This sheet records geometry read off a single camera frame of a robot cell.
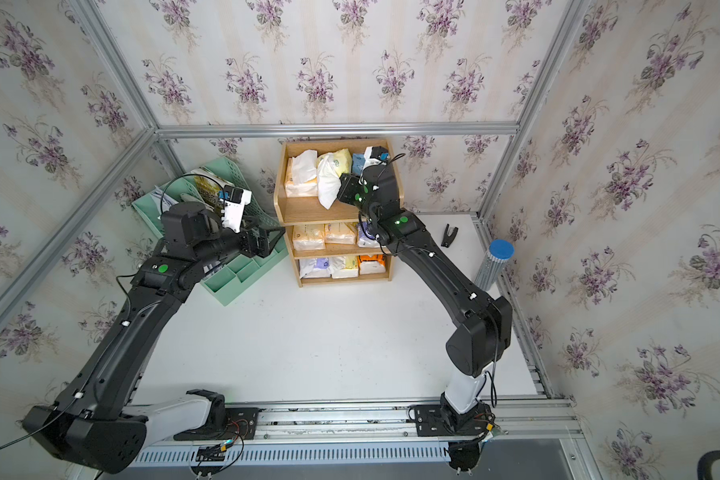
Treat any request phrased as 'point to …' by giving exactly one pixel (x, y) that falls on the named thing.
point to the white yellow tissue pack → (343, 267)
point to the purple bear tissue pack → (363, 240)
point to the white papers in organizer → (164, 201)
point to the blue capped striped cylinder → (499, 251)
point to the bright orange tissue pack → (375, 264)
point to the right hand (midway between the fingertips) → (343, 176)
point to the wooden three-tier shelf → (307, 210)
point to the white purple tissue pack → (315, 267)
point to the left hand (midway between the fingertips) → (272, 225)
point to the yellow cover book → (210, 188)
